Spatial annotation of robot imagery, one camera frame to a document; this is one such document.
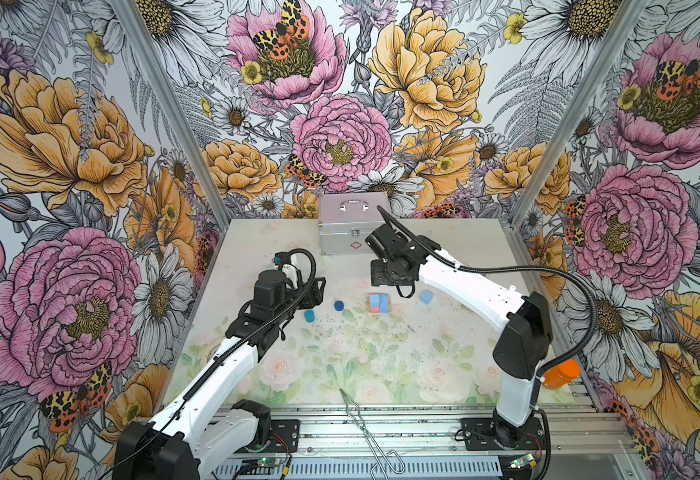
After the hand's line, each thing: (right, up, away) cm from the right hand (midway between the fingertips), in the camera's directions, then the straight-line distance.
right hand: (389, 284), depth 85 cm
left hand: (-20, -1, -3) cm, 20 cm away
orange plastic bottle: (+42, -22, -9) cm, 48 cm away
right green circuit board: (+29, -40, -13) cm, 52 cm away
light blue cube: (-4, -6, +10) cm, 12 cm away
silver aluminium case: (-13, +20, +20) cm, 31 cm away
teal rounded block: (-24, -11, +10) cm, 28 cm away
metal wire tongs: (-1, -40, -14) cm, 42 cm away
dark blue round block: (-15, -8, +12) cm, 21 cm away
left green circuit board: (-31, -42, -12) cm, 54 cm away
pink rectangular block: (-4, -9, +10) cm, 14 cm away
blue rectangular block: (0, -7, +12) cm, 14 cm away
